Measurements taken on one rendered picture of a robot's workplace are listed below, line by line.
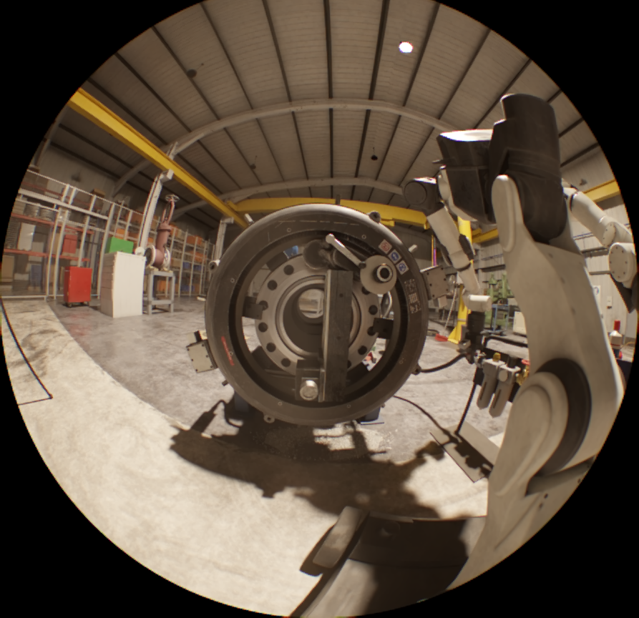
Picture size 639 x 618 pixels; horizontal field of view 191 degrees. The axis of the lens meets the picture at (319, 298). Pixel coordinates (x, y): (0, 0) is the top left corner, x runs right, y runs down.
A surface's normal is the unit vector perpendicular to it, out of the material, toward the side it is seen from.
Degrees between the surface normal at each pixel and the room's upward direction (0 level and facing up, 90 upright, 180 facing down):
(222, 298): 90
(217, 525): 0
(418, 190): 127
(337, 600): 0
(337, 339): 90
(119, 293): 90
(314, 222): 90
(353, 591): 0
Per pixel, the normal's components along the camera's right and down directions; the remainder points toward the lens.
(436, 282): 0.05, 0.03
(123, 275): 0.99, 0.09
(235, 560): 0.08, -1.00
